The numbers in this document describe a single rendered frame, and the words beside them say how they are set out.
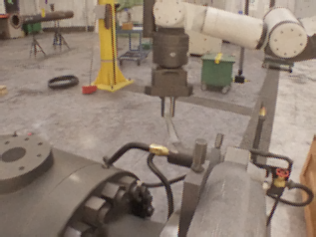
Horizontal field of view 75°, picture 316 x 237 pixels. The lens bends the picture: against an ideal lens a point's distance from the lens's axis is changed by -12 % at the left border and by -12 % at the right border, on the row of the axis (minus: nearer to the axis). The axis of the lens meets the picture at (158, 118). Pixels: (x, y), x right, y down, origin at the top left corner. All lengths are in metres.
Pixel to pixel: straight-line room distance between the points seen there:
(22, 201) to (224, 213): 0.44
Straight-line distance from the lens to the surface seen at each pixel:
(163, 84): 0.56
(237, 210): 0.39
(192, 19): 0.60
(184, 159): 0.82
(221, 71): 3.69
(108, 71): 3.99
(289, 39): 0.52
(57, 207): 0.55
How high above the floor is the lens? 1.26
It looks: 26 degrees down
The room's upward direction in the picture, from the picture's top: straight up
